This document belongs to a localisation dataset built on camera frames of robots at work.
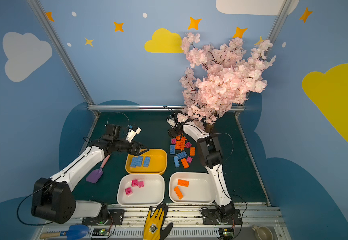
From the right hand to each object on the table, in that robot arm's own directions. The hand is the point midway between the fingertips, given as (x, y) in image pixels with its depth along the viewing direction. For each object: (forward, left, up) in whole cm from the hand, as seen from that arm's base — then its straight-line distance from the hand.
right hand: (174, 130), depth 106 cm
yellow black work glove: (-59, +7, -2) cm, 59 cm away
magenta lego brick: (-38, +21, -2) cm, 43 cm away
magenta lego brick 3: (-21, -11, -2) cm, 24 cm away
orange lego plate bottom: (-23, -8, -4) cm, 25 cm away
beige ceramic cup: (-57, -46, -3) cm, 73 cm away
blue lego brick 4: (-14, +1, -2) cm, 14 cm away
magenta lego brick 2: (-38, +17, -3) cm, 42 cm away
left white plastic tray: (-41, +15, -4) cm, 43 cm away
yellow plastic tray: (-26, +9, -2) cm, 28 cm away
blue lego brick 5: (-17, -6, -4) cm, 19 cm away
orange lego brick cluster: (-42, -5, -2) cm, 42 cm away
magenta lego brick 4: (-10, -10, -3) cm, 14 cm away
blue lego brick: (-24, +24, -2) cm, 34 cm away
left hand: (-22, +16, +13) cm, 30 cm away
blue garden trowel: (-62, +44, -3) cm, 76 cm away
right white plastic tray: (-38, -18, -7) cm, 42 cm away
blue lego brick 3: (-24, +16, -3) cm, 29 cm away
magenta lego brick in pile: (-7, 0, -3) cm, 8 cm away
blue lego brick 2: (-24, +21, -2) cm, 32 cm away
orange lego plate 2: (-14, -13, -3) cm, 19 cm away
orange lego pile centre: (-8, -5, -5) cm, 10 cm away
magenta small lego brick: (-42, +23, -3) cm, 48 cm away
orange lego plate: (-36, -7, -4) cm, 37 cm away
